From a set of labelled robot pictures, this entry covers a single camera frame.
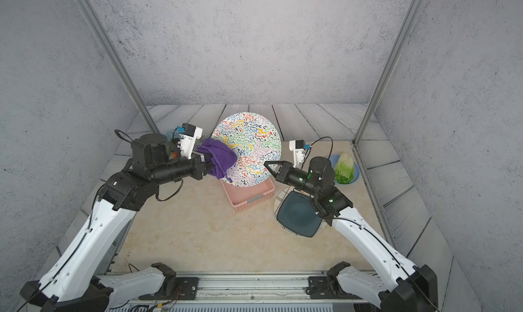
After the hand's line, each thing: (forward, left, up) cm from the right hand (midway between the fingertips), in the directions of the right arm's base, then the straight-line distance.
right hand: (264, 165), depth 65 cm
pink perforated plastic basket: (+8, +12, -34) cm, 37 cm away
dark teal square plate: (+1, -14, -35) cm, 38 cm away
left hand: (-1, +12, +4) cm, 13 cm away
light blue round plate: (+35, -36, -38) cm, 63 cm away
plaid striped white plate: (-6, -22, -35) cm, 42 cm away
